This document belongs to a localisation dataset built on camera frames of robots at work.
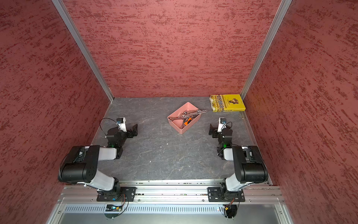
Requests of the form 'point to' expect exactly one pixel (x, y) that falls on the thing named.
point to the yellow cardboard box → (227, 102)
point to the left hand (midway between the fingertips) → (130, 126)
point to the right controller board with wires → (230, 210)
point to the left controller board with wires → (113, 211)
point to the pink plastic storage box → (184, 118)
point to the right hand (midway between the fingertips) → (216, 125)
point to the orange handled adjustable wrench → (186, 123)
